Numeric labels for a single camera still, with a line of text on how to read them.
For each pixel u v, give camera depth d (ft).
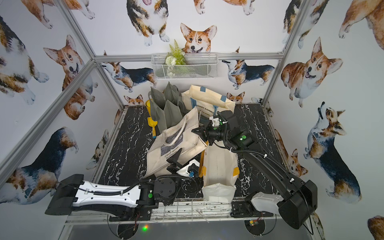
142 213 2.40
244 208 2.18
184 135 2.40
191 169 1.73
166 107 2.70
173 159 1.89
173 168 1.89
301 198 1.26
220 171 2.84
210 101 3.26
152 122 3.61
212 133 2.00
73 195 1.50
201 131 2.02
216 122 2.27
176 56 2.69
